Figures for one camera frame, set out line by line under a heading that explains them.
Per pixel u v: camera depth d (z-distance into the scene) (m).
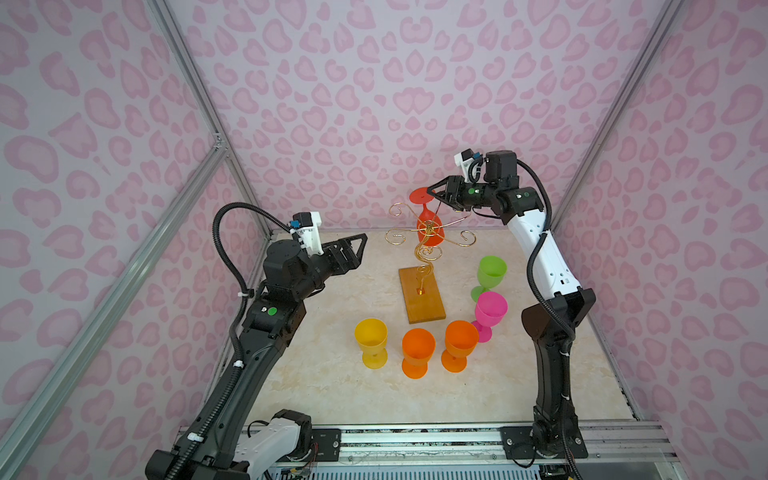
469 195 0.71
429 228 0.78
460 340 0.78
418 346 0.77
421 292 1.00
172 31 0.71
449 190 0.72
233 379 0.42
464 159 0.74
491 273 0.88
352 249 0.61
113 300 0.56
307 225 0.59
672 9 0.68
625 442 0.74
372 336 0.82
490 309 0.87
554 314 0.48
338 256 0.59
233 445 0.44
